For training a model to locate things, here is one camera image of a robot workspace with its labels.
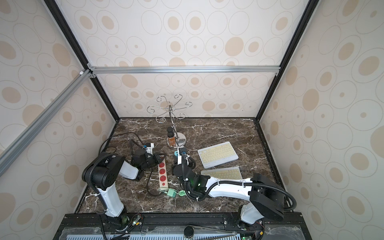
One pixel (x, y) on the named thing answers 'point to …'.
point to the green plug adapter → (172, 193)
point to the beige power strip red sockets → (162, 175)
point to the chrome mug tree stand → (180, 138)
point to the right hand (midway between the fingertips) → (182, 154)
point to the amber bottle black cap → (171, 139)
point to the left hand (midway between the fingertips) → (170, 154)
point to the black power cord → (138, 135)
